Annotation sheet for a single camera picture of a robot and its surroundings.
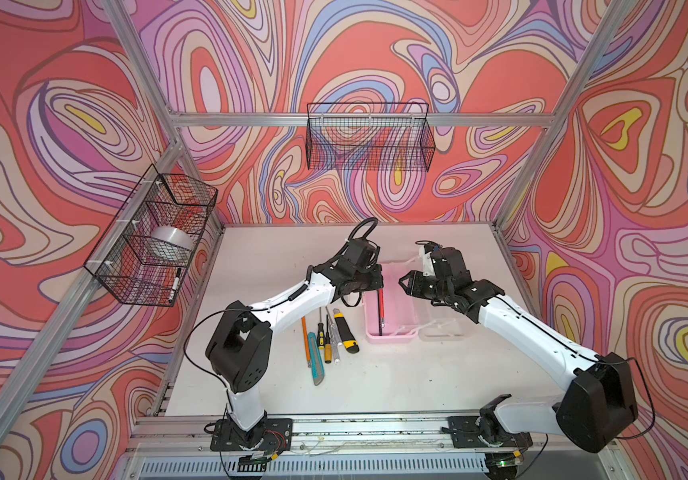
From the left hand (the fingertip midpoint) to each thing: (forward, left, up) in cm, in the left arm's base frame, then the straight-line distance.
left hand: (387, 276), depth 85 cm
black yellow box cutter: (-14, +11, -15) cm, 23 cm away
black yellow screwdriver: (-10, +20, -15) cm, 27 cm away
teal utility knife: (-19, +21, -15) cm, 32 cm away
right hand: (-4, -5, 0) cm, 6 cm away
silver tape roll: (+1, +55, +16) cm, 57 cm away
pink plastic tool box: (-7, -2, -10) cm, 12 cm away
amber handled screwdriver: (-16, +17, -15) cm, 28 cm away
